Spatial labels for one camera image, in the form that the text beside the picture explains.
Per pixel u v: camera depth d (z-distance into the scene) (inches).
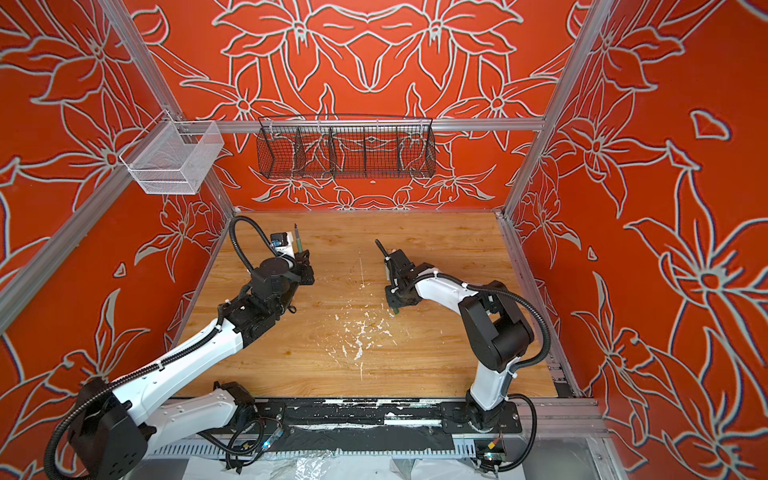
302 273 26.8
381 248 29.9
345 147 39.3
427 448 27.4
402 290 27.9
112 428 14.8
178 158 37.2
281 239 25.4
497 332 18.5
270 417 28.6
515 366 19.7
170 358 17.9
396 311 36.2
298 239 28.7
